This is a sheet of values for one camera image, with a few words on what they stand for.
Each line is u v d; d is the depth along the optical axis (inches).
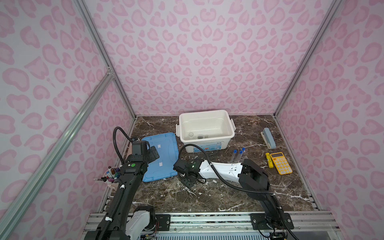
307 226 28.3
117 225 15.7
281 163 36.4
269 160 36.5
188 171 25.3
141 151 23.8
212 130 43.1
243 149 39.5
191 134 39.1
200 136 40.8
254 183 19.3
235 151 39.3
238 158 36.3
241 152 39.5
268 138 39.5
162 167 36.6
